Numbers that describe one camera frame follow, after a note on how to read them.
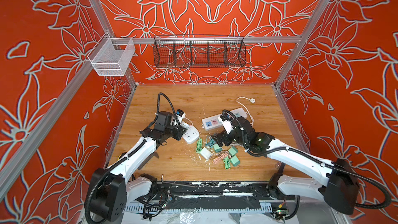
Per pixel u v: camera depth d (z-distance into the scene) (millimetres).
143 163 814
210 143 858
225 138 684
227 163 799
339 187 389
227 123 673
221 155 816
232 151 834
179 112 740
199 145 854
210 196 726
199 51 975
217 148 853
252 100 1068
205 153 836
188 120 998
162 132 620
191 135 899
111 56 928
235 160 801
